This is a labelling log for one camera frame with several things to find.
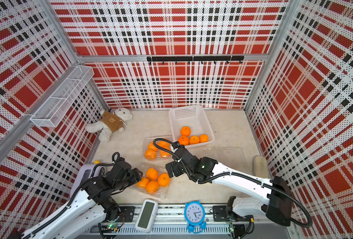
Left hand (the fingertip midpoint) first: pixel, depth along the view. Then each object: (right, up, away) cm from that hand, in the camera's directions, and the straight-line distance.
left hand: (140, 176), depth 79 cm
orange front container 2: (+12, -3, +3) cm, 13 cm away
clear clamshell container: (+13, -6, -6) cm, 15 cm away
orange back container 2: (+10, +15, +16) cm, 24 cm away
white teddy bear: (-29, +29, +25) cm, 48 cm away
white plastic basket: (+28, +26, +29) cm, 48 cm away
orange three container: (+30, +18, +18) cm, 39 cm away
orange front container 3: (+2, -4, -1) cm, 4 cm away
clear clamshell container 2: (+54, +7, +18) cm, 58 cm away
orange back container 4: (+11, +10, +10) cm, 18 cm away
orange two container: (+23, +18, +16) cm, 33 cm away
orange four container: (+36, +19, +20) cm, 45 cm away
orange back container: (+3, +12, +14) cm, 19 cm away
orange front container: (+5, 0, +2) cm, 6 cm away
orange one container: (+24, +23, +22) cm, 40 cm away
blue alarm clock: (+29, -16, -7) cm, 33 cm away
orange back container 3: (+3, +10, +11) cm, 15 cm away
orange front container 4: (+7, -5, -2) cm, 9 cm away
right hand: (+20, +8, -4) cm, 22 cm away
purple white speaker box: (-29, +3, -1) cm, 29 cm away
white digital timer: (+5, -16, -8) cm, 19 cm away
